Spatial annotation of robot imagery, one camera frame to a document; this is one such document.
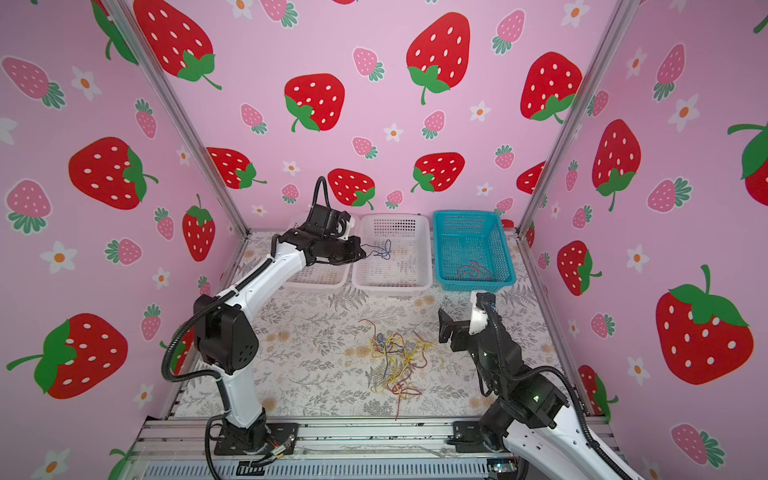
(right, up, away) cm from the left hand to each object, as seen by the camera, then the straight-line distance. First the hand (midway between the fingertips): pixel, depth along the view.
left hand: (368, 252), depth 87 cm
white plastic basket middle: (+9, 0, +27) cm, 29 cm away
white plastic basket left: (-18, -8, +20) cm, 28 cm away
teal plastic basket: (+36, +7, +31) cm, 48 cm away
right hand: (+22, -14, -17) cm, 31 cm away
